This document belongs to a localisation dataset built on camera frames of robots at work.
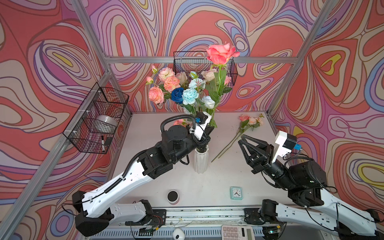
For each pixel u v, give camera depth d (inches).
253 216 28.9
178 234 26.2
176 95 25.5
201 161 29.5
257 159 16.6
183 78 29.6
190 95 23.1
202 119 17.3
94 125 28.2
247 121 42.8
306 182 14.6
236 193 31.1
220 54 14.1
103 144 28.3
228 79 30.3
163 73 26.4
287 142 15.0
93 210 14.7
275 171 16.8
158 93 24.3
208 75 29.4
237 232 27.0
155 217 28.8
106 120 28.8
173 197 29.6
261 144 17.8
